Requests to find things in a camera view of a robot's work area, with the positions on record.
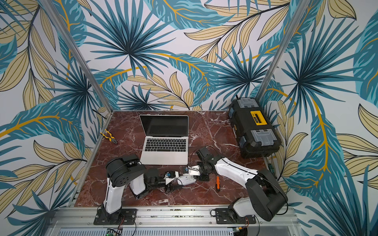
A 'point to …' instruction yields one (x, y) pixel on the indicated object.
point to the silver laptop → (166, 141)
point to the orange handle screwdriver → (218, 185)
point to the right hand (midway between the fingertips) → (191, 177)
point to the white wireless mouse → (186, 179)
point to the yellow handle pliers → (111, 139)
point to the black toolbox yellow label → (255, 133)
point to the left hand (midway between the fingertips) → (180, 181)
